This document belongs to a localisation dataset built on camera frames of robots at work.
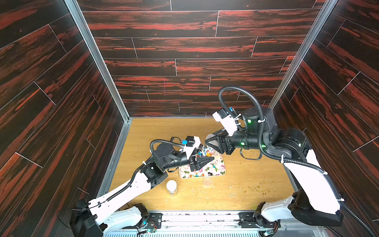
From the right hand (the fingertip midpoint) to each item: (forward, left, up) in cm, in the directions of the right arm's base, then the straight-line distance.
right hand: (213, 134), depth 56 cm
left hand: (-4, +1, -8) cm, 9 cm away
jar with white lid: (-11, +18, -31) cm, 38 cm away
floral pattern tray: (+7, -7, -42) cm, 43 cm away
